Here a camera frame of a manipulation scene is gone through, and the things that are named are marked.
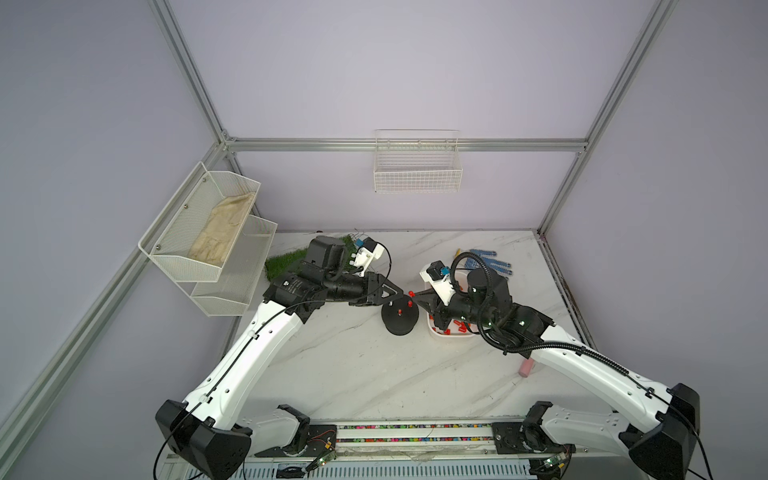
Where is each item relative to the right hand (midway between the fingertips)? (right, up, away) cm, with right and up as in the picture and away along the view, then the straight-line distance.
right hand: (418, 300), depth 72 cm
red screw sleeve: (-2, +2, -2) cm, 4 cm away
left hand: (-5, +1, -7) cm, 9 cm away
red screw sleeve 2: (-2, -1, -2) cm, 3 cm away
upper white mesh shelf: (-60, +16, +6) cm, 62 cm away
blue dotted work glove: (+28, +10, +43) cm, 52 cm away
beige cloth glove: (-53, +17, +7) cm, 56 cm away
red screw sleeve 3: (-4, -5, +13) cm, 15 cm away
